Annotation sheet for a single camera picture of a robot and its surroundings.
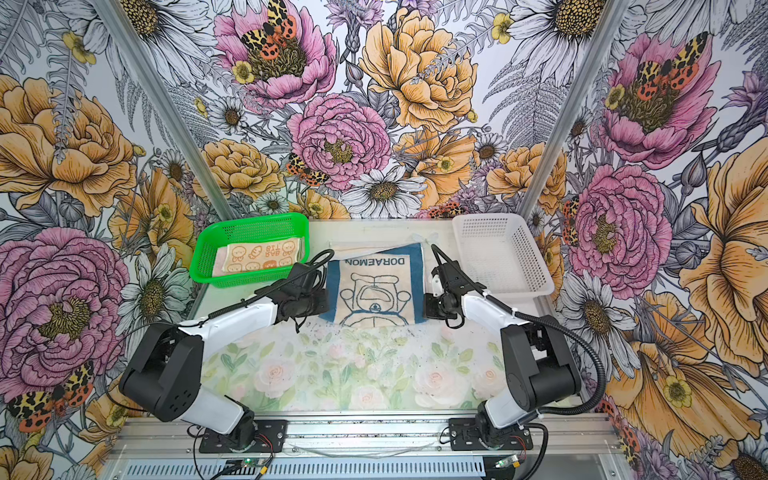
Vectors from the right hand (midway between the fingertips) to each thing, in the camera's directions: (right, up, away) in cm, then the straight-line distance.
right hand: (425, 318), depth 91 cm
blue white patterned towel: (-15, +9, +12) cm, 21 cm away
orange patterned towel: (-59, +18, +17) cm, 64 cm away
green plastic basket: (-61, +29, +29) cm, 74 cm away
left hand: (-30, +2, 0) cm, 30 cm away
